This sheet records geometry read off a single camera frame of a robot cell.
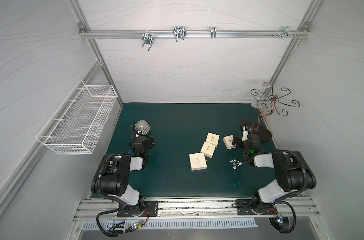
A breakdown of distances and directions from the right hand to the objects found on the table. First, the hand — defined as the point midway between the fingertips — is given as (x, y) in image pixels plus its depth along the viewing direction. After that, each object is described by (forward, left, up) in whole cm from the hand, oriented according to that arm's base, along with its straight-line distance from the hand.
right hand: (243, 134), depth 95 cm
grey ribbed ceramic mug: (+7, +68, -2) cm, 68 cm away
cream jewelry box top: (-4, +10, -3) cm, 11 cm away
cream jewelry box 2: (-3, +20, -2) cm, 20 cm away
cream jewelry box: (-10, +23, -2) cm, 25 cm away
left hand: (-5, +65, +1) cm, 65 cm away
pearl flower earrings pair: (-17, +6, -5) cm, 19 cm away
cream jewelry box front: (-19, +30, -2) cm, 35 cm away
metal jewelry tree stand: (+19, -15, +12) cm, 27 cm away
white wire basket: (-17, +88, +27) cm, 93 cm away
